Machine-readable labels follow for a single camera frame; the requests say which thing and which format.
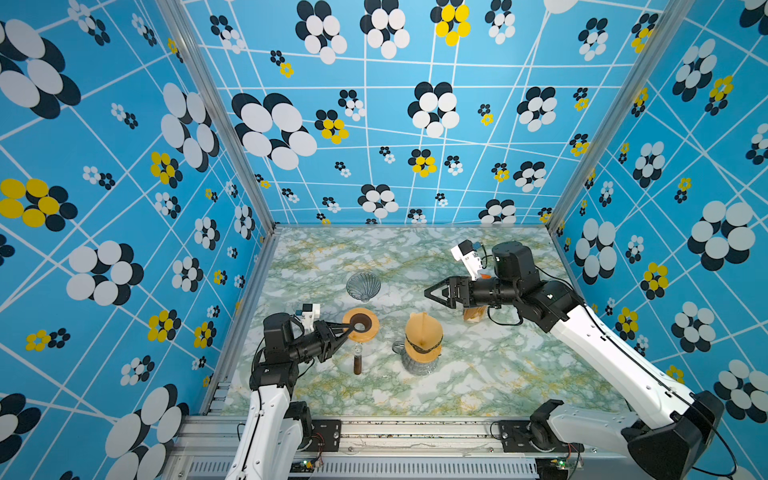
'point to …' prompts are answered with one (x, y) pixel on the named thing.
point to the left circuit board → (304, 466)
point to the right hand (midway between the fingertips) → (436, 294)
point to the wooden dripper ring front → (423, 356)
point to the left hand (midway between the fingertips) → (354, 329)
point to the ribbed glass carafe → (414, 367)
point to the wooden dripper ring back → (365, 324)
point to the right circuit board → (552, 466)
